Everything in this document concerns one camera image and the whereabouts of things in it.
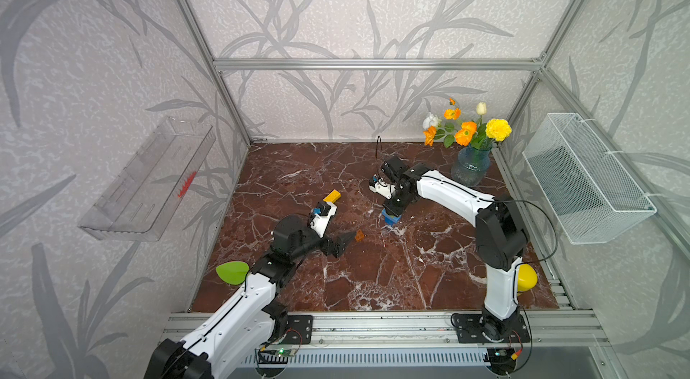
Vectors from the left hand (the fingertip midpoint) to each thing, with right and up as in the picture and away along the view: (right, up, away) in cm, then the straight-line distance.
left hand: (344, 225), depth 78 cm
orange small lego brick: (+4, -6, +13) cm, 15 cm away
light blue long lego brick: (+15, 0, +13) cm, 20 cm away
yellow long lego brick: (-5, +6, +24) cm, 25 cm away
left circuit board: (-17, -33, -7) cm, 38 cm away
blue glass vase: (+45, +17, +21) cm, 53 cm away
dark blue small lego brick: (+15, -2, +16) cm, 22 cm away
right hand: (+15, +3, +15) cm, 21 cm away
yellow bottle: (+51, -13, -5) cm, 53 cm away
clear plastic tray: (-50, +9, -13) cm, 52 cm away
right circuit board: (+43, -35, -7) cm, 56 cm away
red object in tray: (-39, +13, -11) cm, 43 cm away
